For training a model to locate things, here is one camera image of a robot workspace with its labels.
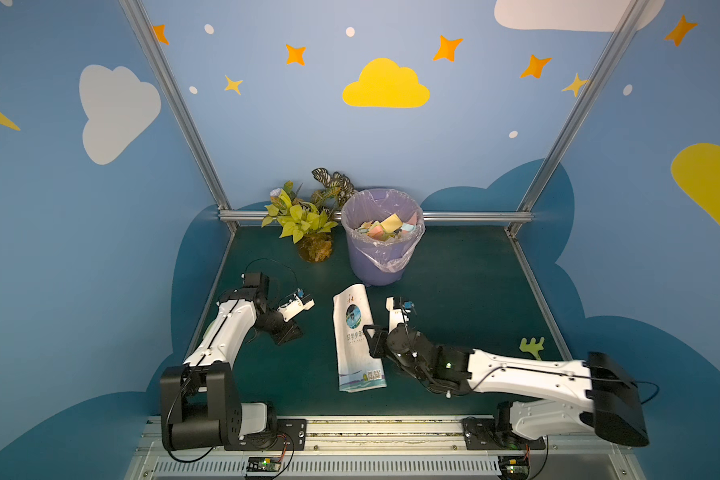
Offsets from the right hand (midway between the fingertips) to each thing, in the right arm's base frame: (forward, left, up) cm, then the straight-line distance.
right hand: (367, 327), depth 74 cm
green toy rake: (+6, -51, -19) cm, 55 cm away
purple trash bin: (+39, -3, -4) cm, 39 cm away
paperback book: (-9, +2, -6) cm, 11 cm away
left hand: (+3, +21, -10) cm, 24 cm away
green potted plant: (+29, +19, +7) cm, 36 cm away
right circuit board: (-25, -38, -20) cm, 49 cm away
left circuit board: (-29, +24, -19) cm, 42 cm away
